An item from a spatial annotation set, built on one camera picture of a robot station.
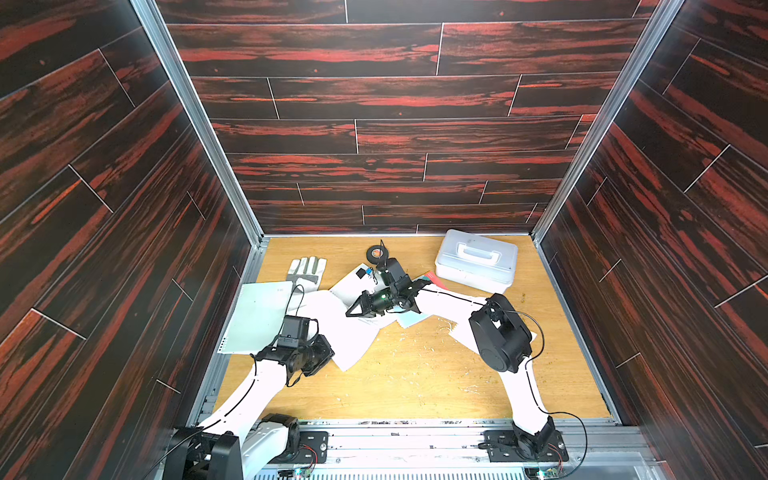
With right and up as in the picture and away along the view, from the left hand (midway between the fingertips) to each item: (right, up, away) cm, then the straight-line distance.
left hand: (338, 350), depth 86 cm
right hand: (+3, +11, +3) cm, 12 cm away
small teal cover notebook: (+21, +8, +9) cm, 24 cm away
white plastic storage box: (+45, +26, +13) cm, 53 cm away
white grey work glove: (-15, +22, +22) cm, 35 cm away
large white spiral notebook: (+3, +4, +1) cm, 5 cm away
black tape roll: (+9, +27, +26) cm, 39 cm away
